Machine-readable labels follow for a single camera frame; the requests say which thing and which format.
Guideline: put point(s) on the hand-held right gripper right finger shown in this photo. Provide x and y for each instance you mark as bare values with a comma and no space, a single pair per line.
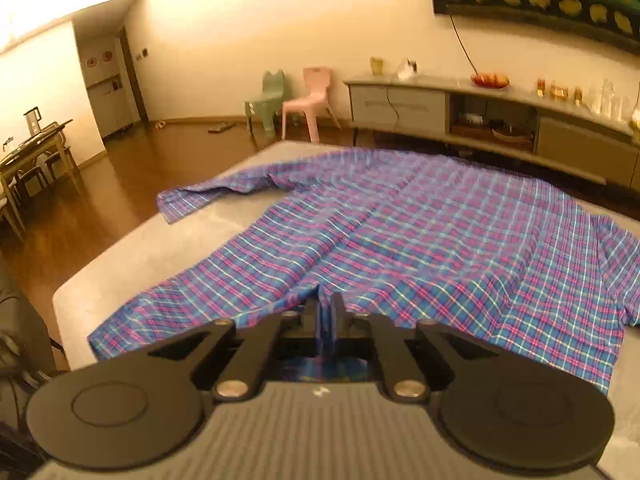
339,320

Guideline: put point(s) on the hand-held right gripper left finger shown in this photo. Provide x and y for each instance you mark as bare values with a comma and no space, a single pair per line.
320,325

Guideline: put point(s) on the blue pink plaid shirt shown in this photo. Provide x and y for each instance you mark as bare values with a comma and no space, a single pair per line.
425,240

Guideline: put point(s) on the dark flat floor item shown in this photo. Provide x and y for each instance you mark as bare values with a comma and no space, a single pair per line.
221,128

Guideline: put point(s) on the grey television cabinet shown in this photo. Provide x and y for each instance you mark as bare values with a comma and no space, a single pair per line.
400,105

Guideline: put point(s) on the pink plastic chair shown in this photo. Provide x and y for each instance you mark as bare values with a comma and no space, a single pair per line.
315,90

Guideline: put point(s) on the green plastic chair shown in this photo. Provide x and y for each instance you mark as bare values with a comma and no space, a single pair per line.
270,95

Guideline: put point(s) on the gold cup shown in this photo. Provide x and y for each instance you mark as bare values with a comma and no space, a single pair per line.
377,66

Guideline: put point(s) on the white power strip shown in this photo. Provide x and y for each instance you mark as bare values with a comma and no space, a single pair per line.
407,71

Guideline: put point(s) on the red fruit plate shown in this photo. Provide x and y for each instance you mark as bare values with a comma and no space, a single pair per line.
490,81

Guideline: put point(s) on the dark bulky object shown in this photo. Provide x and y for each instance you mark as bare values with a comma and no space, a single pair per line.
25,320

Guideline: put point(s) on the small amber ornament cup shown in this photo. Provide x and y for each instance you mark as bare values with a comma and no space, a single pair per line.
541,87
578,96

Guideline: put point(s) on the wooden door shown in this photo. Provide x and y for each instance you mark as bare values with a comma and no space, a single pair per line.
132,77

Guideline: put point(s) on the golden ornament pot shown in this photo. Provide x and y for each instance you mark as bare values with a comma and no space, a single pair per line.
560,91

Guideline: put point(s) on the wooden dining table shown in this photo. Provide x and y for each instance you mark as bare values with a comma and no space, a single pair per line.
35,147

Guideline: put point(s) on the set of clear glasses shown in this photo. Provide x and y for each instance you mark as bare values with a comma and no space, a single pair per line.
610,102

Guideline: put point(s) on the electric kettle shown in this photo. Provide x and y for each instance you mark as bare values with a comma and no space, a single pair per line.
32,121

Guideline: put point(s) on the gold tissue box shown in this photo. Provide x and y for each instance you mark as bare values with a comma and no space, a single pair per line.
636,127

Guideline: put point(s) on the wall switch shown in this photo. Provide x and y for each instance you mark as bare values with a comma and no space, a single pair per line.
141,54

